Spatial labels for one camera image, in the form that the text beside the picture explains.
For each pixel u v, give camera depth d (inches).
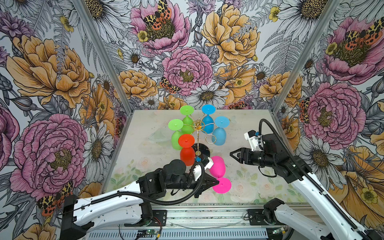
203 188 22.0
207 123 29.8
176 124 29.0
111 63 37.1
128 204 18.1
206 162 20.7
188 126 33.3
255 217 29.2
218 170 26.9
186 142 26.8
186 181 20.9
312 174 18.3
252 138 25.4
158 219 28.8
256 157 23.1
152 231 28.1
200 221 29.4
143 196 18.5
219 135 31.6
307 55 34.9
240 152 24.8
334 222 15.7
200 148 41.1
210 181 22.3
